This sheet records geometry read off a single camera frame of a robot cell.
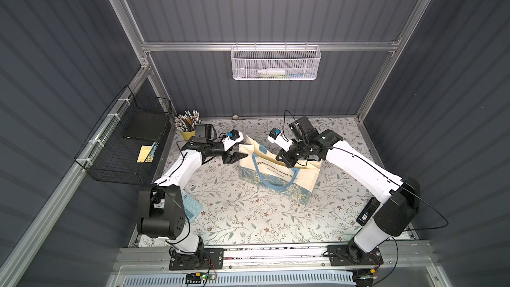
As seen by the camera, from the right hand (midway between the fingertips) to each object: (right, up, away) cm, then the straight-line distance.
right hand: (278, 158), depth 78 cm
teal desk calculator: (-37, -22, +7) cm, 43 cm away
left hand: (-14, +4, +5) cm, 15 cm away
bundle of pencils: (-44, +16, +21) cm, 51 cm away
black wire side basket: (-59, +5, -2) cm, 59 cm away
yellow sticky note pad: (-51, +4, -4) cm, 51 cm away
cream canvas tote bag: (-7, -5, +6) cm, 10 cm away
